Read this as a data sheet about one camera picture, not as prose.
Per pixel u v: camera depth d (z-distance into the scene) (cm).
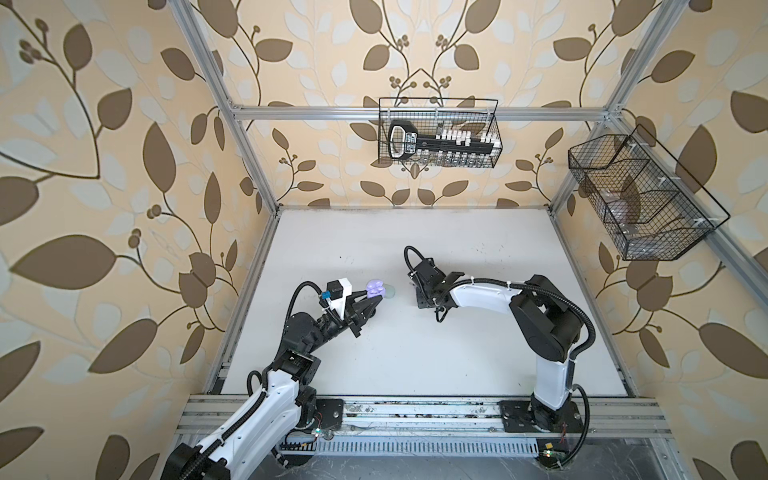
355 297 69
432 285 74
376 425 74
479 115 91
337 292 61
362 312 93
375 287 71
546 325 50
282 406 55
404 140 84
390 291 96
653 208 72
